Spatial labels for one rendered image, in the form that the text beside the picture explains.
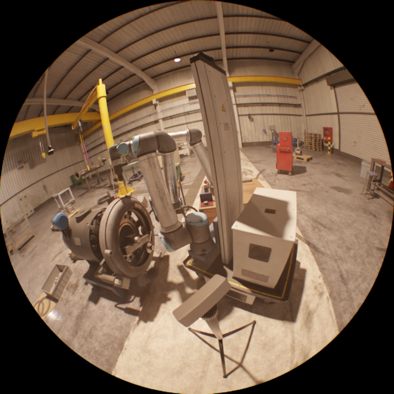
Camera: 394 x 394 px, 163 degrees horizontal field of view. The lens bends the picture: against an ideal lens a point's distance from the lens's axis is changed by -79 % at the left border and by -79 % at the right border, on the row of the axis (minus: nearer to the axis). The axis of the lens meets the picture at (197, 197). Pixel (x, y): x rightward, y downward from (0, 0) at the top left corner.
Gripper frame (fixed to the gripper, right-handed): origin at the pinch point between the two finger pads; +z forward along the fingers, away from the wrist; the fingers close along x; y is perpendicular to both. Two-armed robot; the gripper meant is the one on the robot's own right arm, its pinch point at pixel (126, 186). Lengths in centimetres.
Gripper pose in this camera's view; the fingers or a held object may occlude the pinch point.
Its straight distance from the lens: 126.4
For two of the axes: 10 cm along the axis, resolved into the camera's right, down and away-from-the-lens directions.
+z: 1.7, 9.2, 3.4
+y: -7.6, 3.5, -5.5
